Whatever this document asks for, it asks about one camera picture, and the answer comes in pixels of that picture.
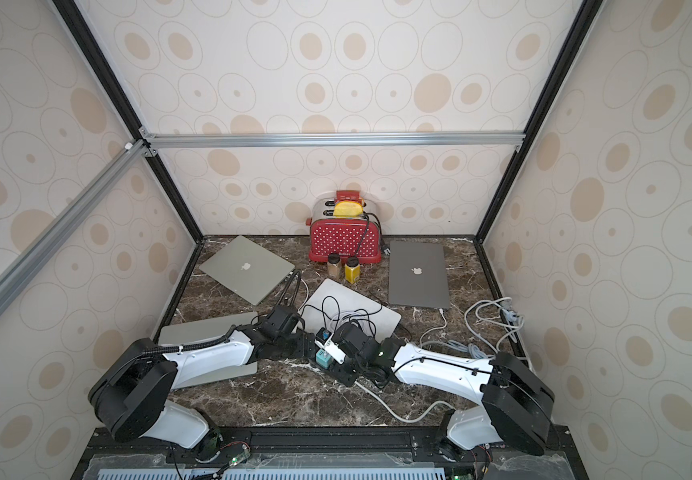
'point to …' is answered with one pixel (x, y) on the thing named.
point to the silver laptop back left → (247, 268)
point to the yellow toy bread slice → (348, 208)
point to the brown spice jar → (334, 266)
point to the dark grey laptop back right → (417, 275)
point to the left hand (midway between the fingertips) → (314, 350)
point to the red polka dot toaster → (347, 236)
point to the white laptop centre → (329, 302)
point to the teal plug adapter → (323, 358)
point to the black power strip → (346, 372)
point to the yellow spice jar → (352, 270)
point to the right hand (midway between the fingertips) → (334, 370)
